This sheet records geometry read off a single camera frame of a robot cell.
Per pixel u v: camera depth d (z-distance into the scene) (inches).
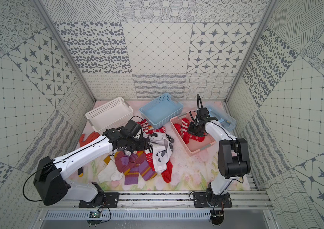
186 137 35.8
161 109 43.5
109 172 33.0
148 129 39.2
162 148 34.5
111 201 29.0
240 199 30.1
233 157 18.5
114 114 42.3
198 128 27.2
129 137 25.9
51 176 15.7
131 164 32.7
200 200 28.9
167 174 32.4
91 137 38.5
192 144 35.2
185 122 39.5
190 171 33.1
